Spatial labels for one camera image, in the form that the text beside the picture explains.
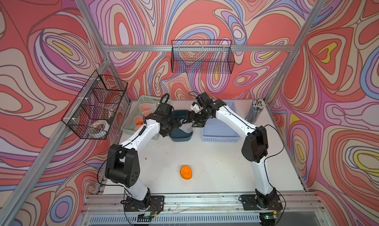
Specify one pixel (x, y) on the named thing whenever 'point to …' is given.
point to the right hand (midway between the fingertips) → (188, 127)
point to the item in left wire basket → (99, 127)
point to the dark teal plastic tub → (178, 134)
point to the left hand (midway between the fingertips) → (178, 127)
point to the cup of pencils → (256, 107)
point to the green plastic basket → (145, 105)
